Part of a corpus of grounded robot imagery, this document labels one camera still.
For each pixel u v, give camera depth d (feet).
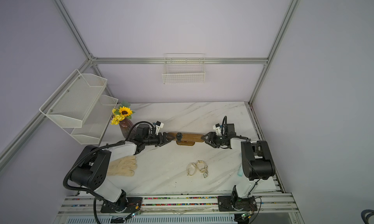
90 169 1.50
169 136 2.96
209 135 2.82
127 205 2.38
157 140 2.64
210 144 2.83
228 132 2.55
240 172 2.75
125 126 2.91
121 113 2.71
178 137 2.97
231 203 2.40
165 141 2.62
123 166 2.81
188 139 2.97
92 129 2.97
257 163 1.61
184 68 3.13
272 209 2.40
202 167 2.83
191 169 2.80
